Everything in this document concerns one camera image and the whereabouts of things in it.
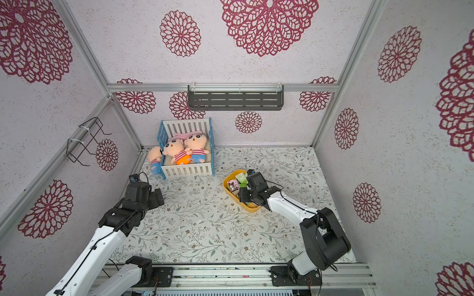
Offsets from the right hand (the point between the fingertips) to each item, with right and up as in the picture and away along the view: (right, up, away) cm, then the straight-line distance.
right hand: (247, 195), depth 90 cm
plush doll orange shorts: (-39, +25, +12) cm, 48 cm away
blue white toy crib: (-46, +36, +19) cm, 62 cm away
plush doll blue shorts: (-27, +27, +10) cm, 39 cm away
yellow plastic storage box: (-8, +9, +10) cm, 15 cm away
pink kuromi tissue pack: (-7, +4, +4) cm, 9 cm away
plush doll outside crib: (-52, +19, +14) cm, 57 cm away
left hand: (-42, +1, -12) cm, 44 cm away
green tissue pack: (-2, +7, +9) cm, 12 cm away
